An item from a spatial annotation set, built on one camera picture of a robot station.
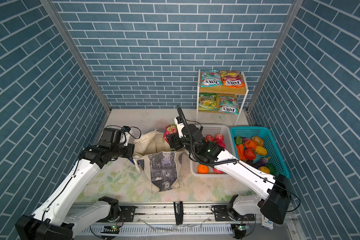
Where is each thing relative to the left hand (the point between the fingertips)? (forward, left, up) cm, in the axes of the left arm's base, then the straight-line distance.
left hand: (134, 147), depth 78 cm
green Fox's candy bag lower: (+31, -56, +2) cm, 64 cm away
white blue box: (-33, -66, -16) cm, 75 cm away
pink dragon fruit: (+2, -20, +14) cm, 24 cm away
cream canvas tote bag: (-10, -14, -1) cm, 18 cm away
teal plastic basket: (+13, -65, -11) cm, 67 cm away
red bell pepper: (+1, -66, -10) cm, 66 cm away
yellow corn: (+5, -75, -13) cm, 77 cm away
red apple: (+14, -50, -12) cm, 53 cm away
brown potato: (+10, -75, -12) cm, 77 cm away
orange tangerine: (-7, -37, -13) cm, 40 cm away
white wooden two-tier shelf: (+27, -59, +14) cm, 67 cm away
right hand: (+2, -20, +10) cm, 22 cm away
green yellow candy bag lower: (+34, -42, +2) cm, 54 cm away
